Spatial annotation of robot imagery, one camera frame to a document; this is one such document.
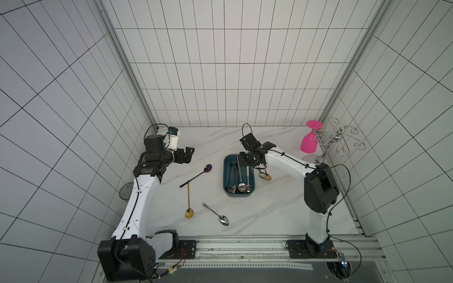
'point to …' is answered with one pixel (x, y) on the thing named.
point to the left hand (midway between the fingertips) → (183, 150)
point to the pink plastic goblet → (309, 141)
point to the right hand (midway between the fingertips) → (235, 162)
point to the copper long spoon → (264, 175)
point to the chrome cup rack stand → (343, 149)
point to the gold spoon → (189, 213)
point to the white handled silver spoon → (248, 187)
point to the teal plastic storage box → (238, 180)
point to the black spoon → (232, 188)
